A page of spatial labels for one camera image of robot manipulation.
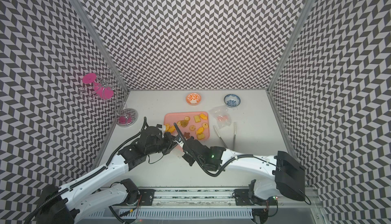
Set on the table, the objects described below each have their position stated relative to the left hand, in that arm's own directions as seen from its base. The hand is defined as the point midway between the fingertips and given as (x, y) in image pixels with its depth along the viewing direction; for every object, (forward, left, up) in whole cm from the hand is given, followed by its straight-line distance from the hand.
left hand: (183, 141), depth 75 cm
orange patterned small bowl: (+40, -3, -14) cm, 42 cm away
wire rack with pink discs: (+24, +42, +15) cm, 51 cm away
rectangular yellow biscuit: (+23, -6, -15) cm, 29 cm away
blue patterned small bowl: (+37, -31, -13) cm, 50 cm away
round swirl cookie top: (+24, +1, -15) cm, 28 cm away
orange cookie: (+13, -8, -14) cm, 21 cm away
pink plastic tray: (+19, -4, -16) cm, 25 cm away
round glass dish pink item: (+24, +41, -14) cm, 50 cm away
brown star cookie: (-3, -3, +13) cm, 14 cm away
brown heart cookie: (+20, +2, -14) cm, 24 cm away
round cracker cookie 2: (+18, -11, -16) cm, 27 cm away
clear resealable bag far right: (+23, -23, -12) cm, 35 cm away
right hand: (-2, -2, -4) cm, 5 cm away
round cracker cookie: (+16, -3, -14) cm, 21 cm away
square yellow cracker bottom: (+10, -9, -15) cm, 20 cm away
